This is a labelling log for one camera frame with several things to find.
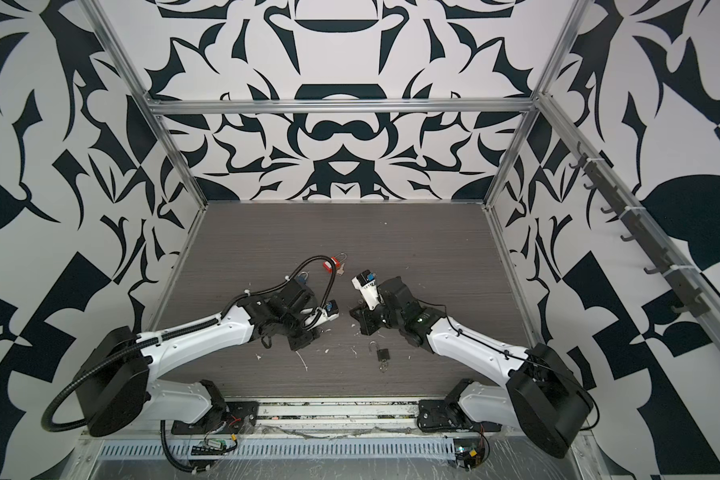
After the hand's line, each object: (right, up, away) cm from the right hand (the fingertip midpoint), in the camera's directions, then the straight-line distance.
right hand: (351, 312), depth 80 cm
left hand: (-10, -4, +3) cm, 11 cm away
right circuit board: (+28, -31, -9) cm, 42 cm away
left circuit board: (-32, -30, -8) cm, 45 cm away
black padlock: (+8, -13, +3) cm, 15 cm away
